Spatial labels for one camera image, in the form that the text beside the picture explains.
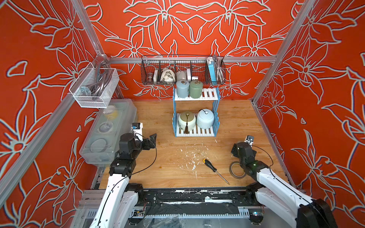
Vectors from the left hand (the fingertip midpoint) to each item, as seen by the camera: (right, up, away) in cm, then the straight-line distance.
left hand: (147, 133), depth 76 cm
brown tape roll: (+48, -25, +4) cm, 55 cm away
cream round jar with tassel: (+22, +6, +16) cm, 28 cm away
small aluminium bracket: (+28, +36, +21) cm, 50 cm away
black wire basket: (+19, +41, +20) cm, 50 cm away
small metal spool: (-3, +36, +16) cm, 39 cm away
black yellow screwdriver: (+34, -19, +8) cm, 39 cm away
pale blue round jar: (+35, +7, +18) cm, 40 cm away
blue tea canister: (+19, +26, +3) cm, 32 cm away
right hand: (+54, -9, +9) cm, 56 cm away
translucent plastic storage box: (-27, -4, +2) cm, 27 cm away
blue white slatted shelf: (+35, +23, +10) cm, 43 cm away
